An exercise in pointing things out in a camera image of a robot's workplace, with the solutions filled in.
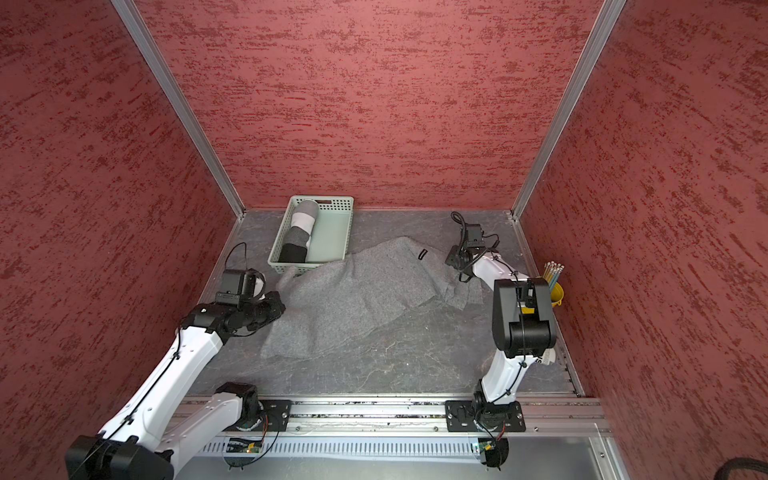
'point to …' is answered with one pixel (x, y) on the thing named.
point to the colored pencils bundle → (552, 271)
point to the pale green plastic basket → (330, 236)
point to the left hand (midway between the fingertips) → (284, 313)
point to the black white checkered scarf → (297, 238)
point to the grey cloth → (310, 305)
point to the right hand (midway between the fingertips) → (456, 263)
